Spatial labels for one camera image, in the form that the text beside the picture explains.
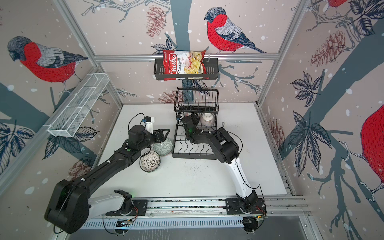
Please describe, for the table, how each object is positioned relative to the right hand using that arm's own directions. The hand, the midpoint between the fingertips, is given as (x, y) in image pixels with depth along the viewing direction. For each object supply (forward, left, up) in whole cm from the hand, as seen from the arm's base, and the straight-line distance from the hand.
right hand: (193, 118), depth 104 cm
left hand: (-21, +13, +14) cm, 28 cm away
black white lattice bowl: (-33, +23, -2) cm, 40 cm away
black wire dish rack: (+20, -8, -2) cm, 21 cm away
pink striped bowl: (0, -10, -1) cm, 10 cm away
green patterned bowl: (-22, +17, -3) cm, 28 cm away
